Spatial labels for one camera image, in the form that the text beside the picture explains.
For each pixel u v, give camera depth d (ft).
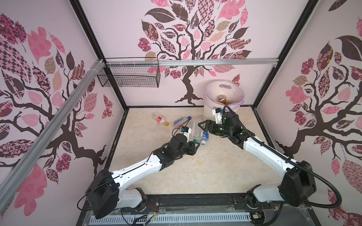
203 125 2.34
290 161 1.44
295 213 2.36
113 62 2.94
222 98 3.31
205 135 3.11
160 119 3.49
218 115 2.39
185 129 2.25
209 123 2.29
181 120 3.68
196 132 2.53
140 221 2.35
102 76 2.68
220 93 3.38
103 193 1.31
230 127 2.00
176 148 1.89
